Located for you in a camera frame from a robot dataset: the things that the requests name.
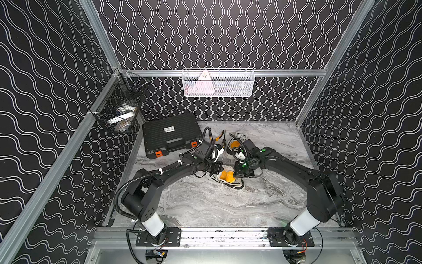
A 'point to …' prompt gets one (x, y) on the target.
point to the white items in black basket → (125, 114)
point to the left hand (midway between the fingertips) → (223, 166)
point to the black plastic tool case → (164, 136)
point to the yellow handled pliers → (217, 138)
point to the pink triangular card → (204, 85)
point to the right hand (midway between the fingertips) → (233, 174)
